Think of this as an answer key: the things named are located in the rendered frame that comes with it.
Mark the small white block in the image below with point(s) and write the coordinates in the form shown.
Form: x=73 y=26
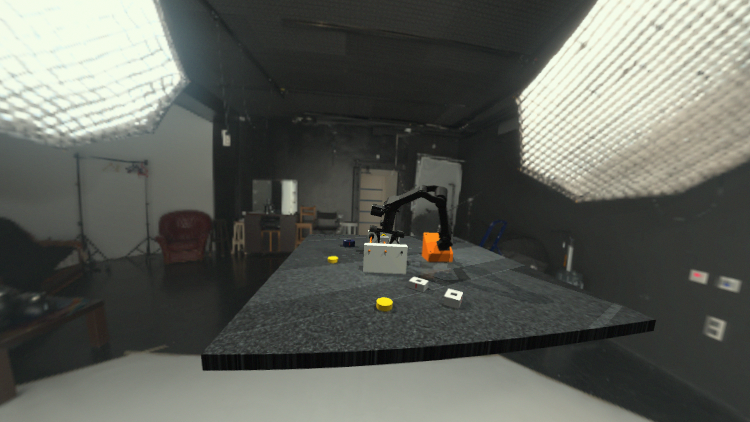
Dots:
x=418 y=284

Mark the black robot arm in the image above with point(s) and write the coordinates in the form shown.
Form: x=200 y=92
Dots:
x=391 y=205

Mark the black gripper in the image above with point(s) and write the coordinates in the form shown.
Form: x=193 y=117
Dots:
x=387 y=228

